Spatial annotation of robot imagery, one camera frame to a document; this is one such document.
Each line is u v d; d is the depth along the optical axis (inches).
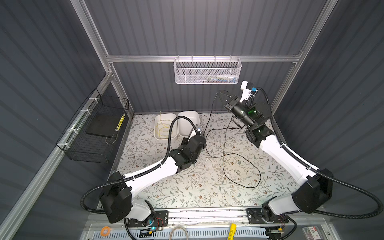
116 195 16.0
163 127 43.9
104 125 29.7
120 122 30.9
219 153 38.3
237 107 23.2
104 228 27.8
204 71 48.8
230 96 23.5
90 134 28.6
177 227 27.9
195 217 29.7
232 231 26.8
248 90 23.4
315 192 15.9
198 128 26.3
